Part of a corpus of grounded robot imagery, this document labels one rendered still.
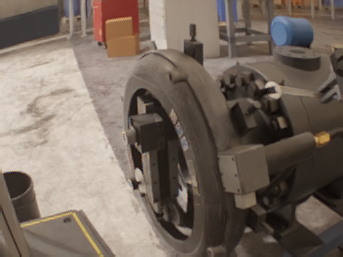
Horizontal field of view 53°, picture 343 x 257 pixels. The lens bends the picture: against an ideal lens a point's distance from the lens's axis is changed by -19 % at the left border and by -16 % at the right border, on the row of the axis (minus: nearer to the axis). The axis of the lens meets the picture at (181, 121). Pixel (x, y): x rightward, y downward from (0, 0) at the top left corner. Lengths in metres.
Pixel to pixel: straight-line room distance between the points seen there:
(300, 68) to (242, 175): 0.64
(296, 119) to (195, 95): 0.38
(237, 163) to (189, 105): 0.22
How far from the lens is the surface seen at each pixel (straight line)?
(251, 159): 0.94
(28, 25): 0.72
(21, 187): 2.05
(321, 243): 1.52
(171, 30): 5.07
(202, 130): 1.02
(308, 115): 1.32
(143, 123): 1.19
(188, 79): 1.08
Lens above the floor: 1.25
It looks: 22 degrees down
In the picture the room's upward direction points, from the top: 3 degrees counter-clockwise
